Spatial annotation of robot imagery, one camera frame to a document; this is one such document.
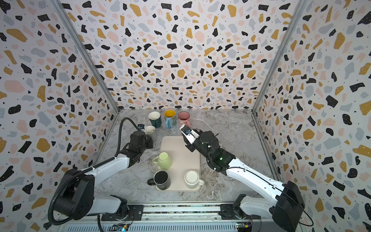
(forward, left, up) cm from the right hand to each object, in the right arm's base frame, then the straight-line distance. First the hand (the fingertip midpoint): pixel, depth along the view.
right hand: (184, 128), depth 70 cm
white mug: (-16, -4, -24) cm, 29 cm away
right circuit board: (-37, -30, -32) cm, 57 cm away
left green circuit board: (-38, +31, -30) cm, 58 cm away
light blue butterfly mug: (+24, +13, -23) cm, 36 cm away
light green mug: (-7, +13, -21) cm, 26 cm away
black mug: (-18, +12, -22) cm, 31 cm away
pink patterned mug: (+29, +4, -25) cm, 39 cm away
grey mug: (+12, +24, -18) cm, 32 cm away
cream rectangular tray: (-2, +3, -32) cm, 33 cm away
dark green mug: (+25, +24, -22) cm, 41 cm away
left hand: (+8, +23, -17) cm, 30 cm away
